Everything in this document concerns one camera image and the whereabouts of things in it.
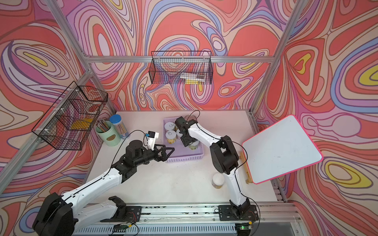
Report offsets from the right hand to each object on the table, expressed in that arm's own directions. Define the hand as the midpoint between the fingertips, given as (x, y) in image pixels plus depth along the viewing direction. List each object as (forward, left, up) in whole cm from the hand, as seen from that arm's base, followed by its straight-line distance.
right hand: (195, 142), depth 95 cm
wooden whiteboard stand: (-26, -29, -1) cm, 39 cm away
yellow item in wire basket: (-5, +57, +27) cm, 63 cm away
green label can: (-3, 0, +1) cm, 3 cm away
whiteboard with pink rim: (-13, -48, +12) cm, 51 cm away
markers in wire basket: (+28, 0, +29) cm, 40 cm away
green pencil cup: (+3, +55, +10) cm, 56 cm away
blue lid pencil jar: (+8, +48, +15) cm, 51 cm away
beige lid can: (-26, -11, +2) cm, 28 cm away
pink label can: (+13, +18, +2) cm, 22 cm away
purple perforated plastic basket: (-9, +9, +1) cm, 12 cm away
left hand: (-13, +14, +14) cm, 24 cm away
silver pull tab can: (+6, +11, +1) cm, 12 cm away
